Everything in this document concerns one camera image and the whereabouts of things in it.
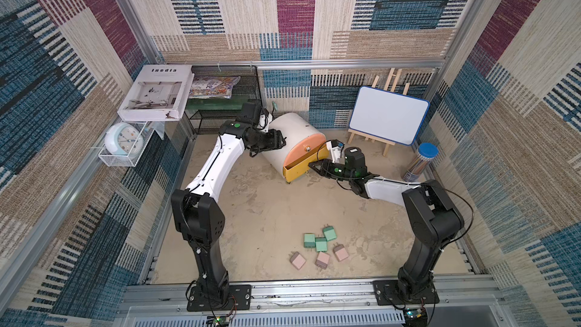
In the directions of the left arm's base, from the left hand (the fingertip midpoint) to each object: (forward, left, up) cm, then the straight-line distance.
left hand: (278, 142), depth 85 cm
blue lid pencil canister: (-4, -54, -2) cm, 55 cm away
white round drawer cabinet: (+8, -6, 0) cm, 10 cm away
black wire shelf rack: (+34, +38, -15) cm, 53 cm away
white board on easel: (+17, -47, -2) cm, 49 cm away
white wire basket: (-16, +47, +11) cm, 51 cm away
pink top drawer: (-1, -9, -2) cm, 10 cm away
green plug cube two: (-28, -11, -23) cm, 38 cm away
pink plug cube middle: (-35, -15, -22) cm, 44 cm away
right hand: (-3, -12, -9) cm, 15 cm away
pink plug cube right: (-33, -22, -22) cm, 45 cm away
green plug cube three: (-30, -15, -22) cm, 40 cm away
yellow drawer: (-8, -5, -7) cm, 12 cm away
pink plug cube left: (-35, -6, -22) cm, 42 cm away
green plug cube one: (-26, -19, -23) cm, 39 cm away
